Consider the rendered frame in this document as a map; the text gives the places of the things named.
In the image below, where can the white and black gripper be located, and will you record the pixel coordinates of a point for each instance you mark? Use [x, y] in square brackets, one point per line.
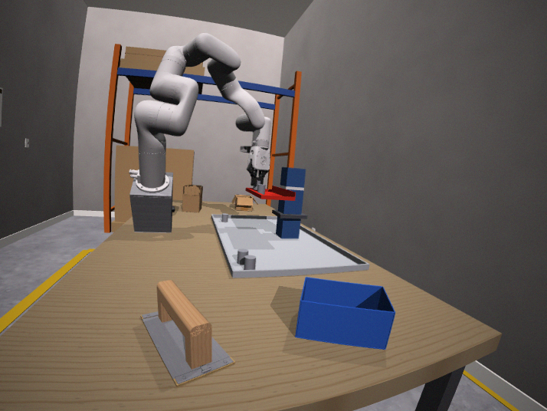
[259, 158]

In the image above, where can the sanding float with wooden handle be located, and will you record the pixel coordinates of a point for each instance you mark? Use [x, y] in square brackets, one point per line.
[192, 356]

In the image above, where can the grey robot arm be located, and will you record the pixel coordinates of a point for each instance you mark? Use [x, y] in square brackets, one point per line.
[153, 118]

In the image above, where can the blue open box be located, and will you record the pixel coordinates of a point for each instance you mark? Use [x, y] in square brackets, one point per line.
[355, 325]

